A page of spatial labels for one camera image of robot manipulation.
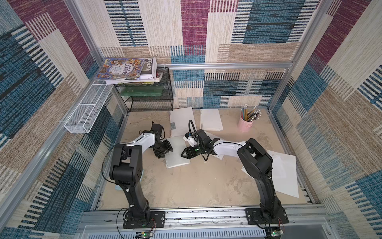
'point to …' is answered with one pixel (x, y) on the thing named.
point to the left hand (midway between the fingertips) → (170, 152)
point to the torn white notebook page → (285, 173)
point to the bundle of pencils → (254, 113)
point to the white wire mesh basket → (85, 115)
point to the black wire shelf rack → (148, 97)
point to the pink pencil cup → (244, 125)
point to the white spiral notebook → (179, 119)
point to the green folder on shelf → (139, 91)
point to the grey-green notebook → (210, 119)
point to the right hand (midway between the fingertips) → (183, 153)
